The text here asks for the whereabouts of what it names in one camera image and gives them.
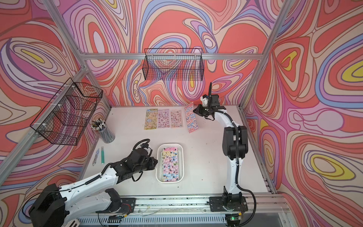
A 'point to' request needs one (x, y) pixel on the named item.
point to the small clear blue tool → (94, 160)
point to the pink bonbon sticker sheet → (176, 120)
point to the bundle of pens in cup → (98, 125)
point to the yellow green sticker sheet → (151, 122)
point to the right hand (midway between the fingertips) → (194, 113)
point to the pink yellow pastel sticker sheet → (170, 164)
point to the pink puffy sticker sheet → (163, 118)
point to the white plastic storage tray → (159, 164)
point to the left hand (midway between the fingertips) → (160, 162)
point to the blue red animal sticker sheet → (191, 118)
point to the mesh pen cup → (107, 136)
